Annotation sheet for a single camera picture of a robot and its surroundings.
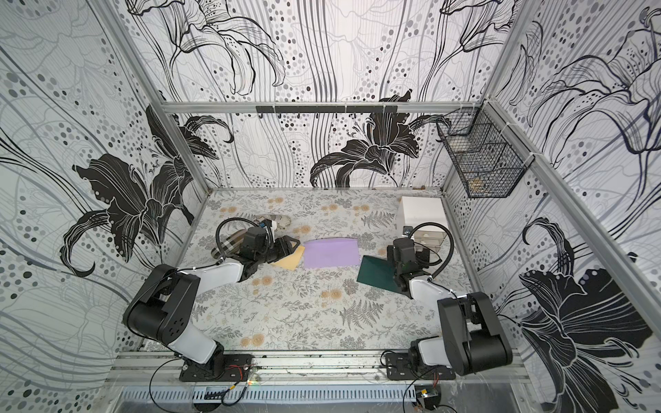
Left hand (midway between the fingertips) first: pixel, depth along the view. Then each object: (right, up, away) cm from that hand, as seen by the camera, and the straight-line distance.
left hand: (297, 247), depth 93 cm
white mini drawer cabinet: (+43, +13, 0) cm, 45 cm away
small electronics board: (+40, -38, -22) cm, 60 cm away
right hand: (+43, +1, 0) cm, 43 cm away
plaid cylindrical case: (-26, +1, +3) cm, 26 cm away
